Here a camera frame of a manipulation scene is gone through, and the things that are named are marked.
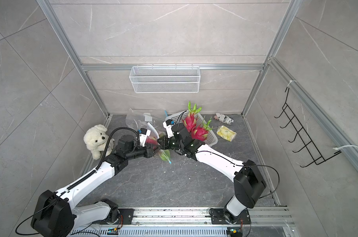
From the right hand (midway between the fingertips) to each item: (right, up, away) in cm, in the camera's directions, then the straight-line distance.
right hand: (158, 140), depth 77 cm
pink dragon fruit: (+3, -8, +1) cm, 9 cm away
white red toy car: (+46, +14, +37) cm, 61 cm away
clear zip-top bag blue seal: (-19, +13, +27) cm, 35 cm away
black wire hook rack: (+69, -3, -15) cm, 71 cm away
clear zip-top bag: (-2, +4, -1) cm, 4 cm away
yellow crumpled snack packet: (+45, +2, +27) cm, 52 cm away
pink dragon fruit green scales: (+18, +11, +24) cm, 33 cm away
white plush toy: (-37, 0, +7) cm, 38 cm away
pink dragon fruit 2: (+25, +3, +19) cm, 32 cm away
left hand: (+1, -2, +1) cm, 3 cm away
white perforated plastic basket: (+32, -2, +21) cm, 38 cm away
